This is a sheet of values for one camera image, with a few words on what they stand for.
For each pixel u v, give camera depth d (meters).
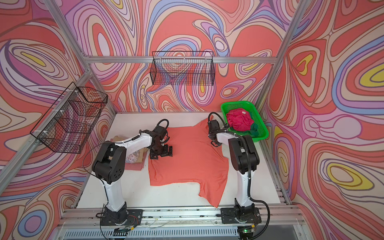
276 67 0.91
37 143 0.60
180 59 0.87
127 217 0.72
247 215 0.67
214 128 0.84
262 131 1.00
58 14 0.71
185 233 0.77
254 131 1.01
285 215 0.77
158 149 0.81
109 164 0.51
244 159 0.54
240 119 1.06
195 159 0.94
